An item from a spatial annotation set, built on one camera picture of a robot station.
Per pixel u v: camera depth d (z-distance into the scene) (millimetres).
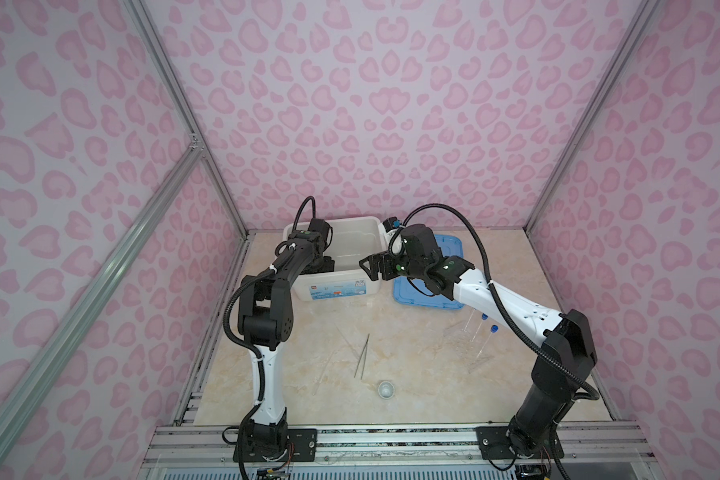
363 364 865
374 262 707
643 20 702
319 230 821
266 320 560
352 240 998
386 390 813
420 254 621
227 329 497
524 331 448
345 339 924
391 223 705
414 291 699
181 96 822
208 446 752
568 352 444
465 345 888
